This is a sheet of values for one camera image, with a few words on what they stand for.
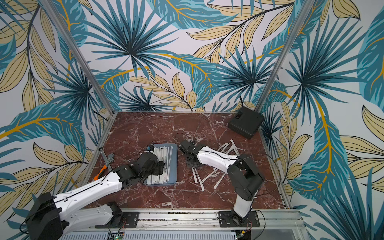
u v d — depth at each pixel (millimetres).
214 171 902
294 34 771
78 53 838
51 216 387
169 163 924
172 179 866
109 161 922
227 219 736
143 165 599
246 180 458
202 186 840
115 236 718
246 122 1099
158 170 728
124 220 721
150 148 721
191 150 652
